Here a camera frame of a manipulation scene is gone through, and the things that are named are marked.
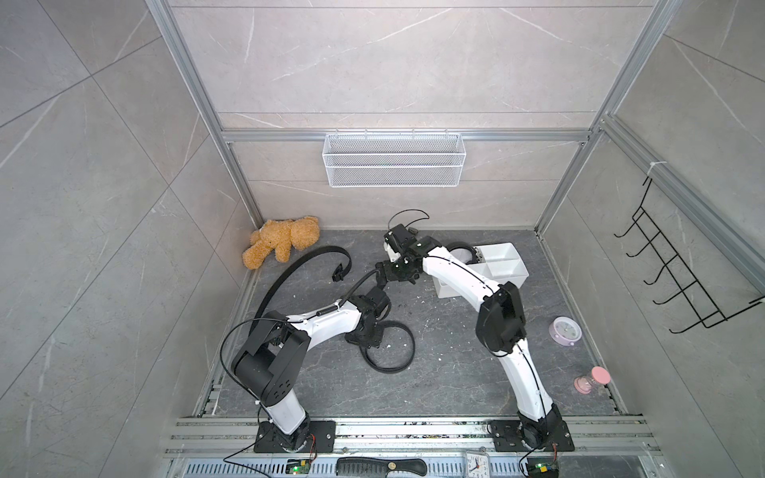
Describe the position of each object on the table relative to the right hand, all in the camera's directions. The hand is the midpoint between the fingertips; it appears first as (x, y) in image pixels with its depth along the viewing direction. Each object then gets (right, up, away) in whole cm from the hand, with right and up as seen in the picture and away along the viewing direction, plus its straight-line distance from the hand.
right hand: (391, 276), depth 94 cm
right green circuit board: (+37, -45, -23) cm, 63 cm away
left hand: (-5, -19, -5) cm, 20 cm away
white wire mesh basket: (+1, +40, +7) cm, 40 cm away
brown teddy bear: (-41, +14, +13) cm, 45 cm away
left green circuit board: (-23, -45, -23) cm, 55 cm away
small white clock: (+20, -43, -26) cm, 54 cm away
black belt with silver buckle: (+25, +11, +10) cm, 29 cm away
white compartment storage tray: (+40, +3, +10) cm, 41 cm away
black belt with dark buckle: (-19, -1, +7) cm, 20 cm away
